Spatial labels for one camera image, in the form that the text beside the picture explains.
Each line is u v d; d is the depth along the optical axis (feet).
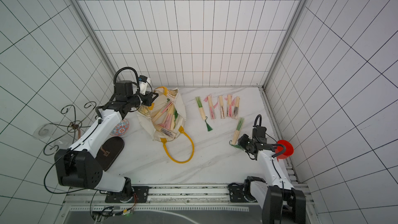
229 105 3.54
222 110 3.48
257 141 2.15
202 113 3.39
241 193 2.39
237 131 3.11
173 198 2.38
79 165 1.36
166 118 3.20
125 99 2.04
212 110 3.43
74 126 2.04
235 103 3.64
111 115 1.76
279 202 1.29
